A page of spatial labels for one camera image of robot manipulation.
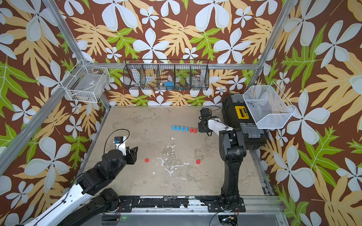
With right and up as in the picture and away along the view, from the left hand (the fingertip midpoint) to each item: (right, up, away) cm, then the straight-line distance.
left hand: (135, 146), depth 74 cm
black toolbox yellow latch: (+62, +19, +19) cm, 68 cm away
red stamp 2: (+35, +7, +28) cm, 46 cm away
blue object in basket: (+17, +38, +19) cm, 46 cm away
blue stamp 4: (+29, +7, +29) cm, 42 cm away
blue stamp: (+19, +9, +30) cm, 37 cm away
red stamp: (+33, +7, +28) cm, 44 cm away
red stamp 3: (+36, -13, +14) cm, 40 cm away
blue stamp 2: (+22, +8, +29) cm, 38 cm away
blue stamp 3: (+26, +8, +29) cm, 39 cm away
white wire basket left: (-34, +37, +12) cm, 52 cm away
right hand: (+42, +8, +30) cm, 52 cm away
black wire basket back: (+15, +46, +24) cm, 54 cm away
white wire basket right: (+77, +22, +10) cm, 81 cm away
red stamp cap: (+2, -12, +16) cm, 20 cm away
